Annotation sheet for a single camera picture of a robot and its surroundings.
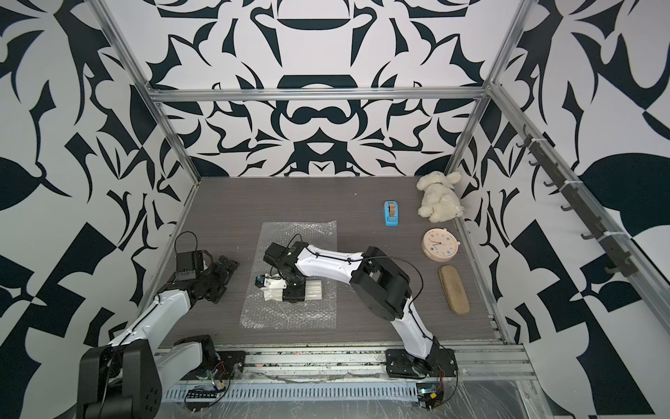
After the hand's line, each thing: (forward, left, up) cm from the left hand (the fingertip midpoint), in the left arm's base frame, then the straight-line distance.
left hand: (231, 269), depth 89 cm
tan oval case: (-10, -74, -1) cm, 74 cm away
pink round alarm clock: (+7, -74, -1) cm, 74 cm away
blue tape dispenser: (+23, -58, 0) cm, 62 cm away
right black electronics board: (-37, -59, -4) cm, 70 cm away
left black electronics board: (-35, +3, -7) cm, 36 cm away
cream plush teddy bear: (+21, -76, +7) cm, 79 cm away
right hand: (-5, -20, -2) cm, 21 cm away
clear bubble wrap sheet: (-14, -10, -3) cm, 17 cm away
